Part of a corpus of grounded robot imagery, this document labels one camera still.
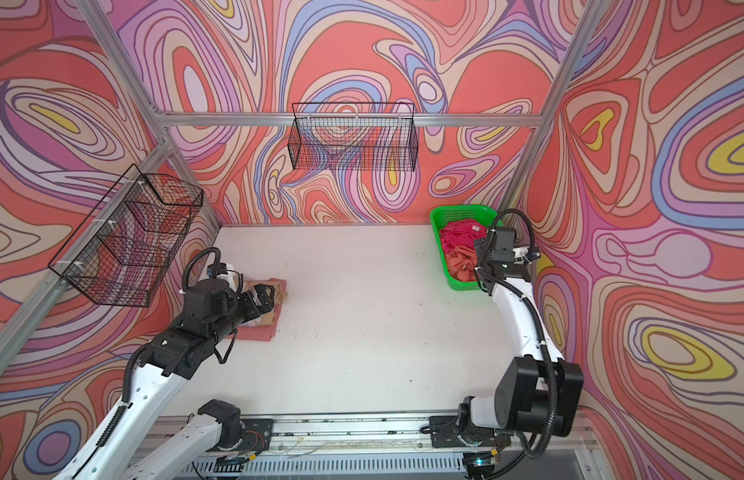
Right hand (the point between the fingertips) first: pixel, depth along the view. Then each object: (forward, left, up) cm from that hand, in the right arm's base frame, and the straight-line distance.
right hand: (486, 256), depth 84 cm
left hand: (-12, +60, +4) cm, 61 cm away
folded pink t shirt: (-13, +67, -18) cm, 71 cm away
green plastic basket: (+32, +4, -13) cm, 35 cm away
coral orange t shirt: (+6, +3, -11) cm, 13 cm away
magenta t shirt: (+19, +1, -11) cm, 22 cm away
